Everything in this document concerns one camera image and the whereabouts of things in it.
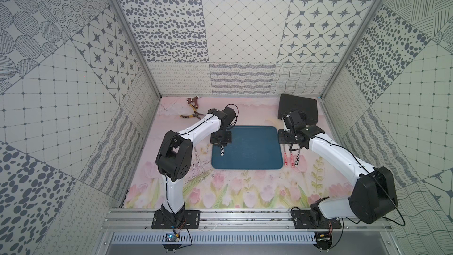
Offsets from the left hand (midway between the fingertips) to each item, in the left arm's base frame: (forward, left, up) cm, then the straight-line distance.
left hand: (225, 142), depth 90 cm
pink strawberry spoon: (-5, -35, -7) cm, 36 cm away
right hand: (+1, -30, +5) cm, 30 cm away
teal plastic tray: (+2, -16, -8) cm, 18 cm away
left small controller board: (-40, +20, -9) cm, 46 cm away
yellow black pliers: (+24, +21, -6) cm, 32 cm away
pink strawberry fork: (-4, -32, -8) cm, 34 cm away
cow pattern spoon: (-5, -38, -7) cm, 39 cm away
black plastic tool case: (+35, -55, -9) cm, 66 cm away
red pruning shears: (+33, +26, -3) cm, 42 cm away
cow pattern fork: (-4, +2, -1) cm, 5 cm away
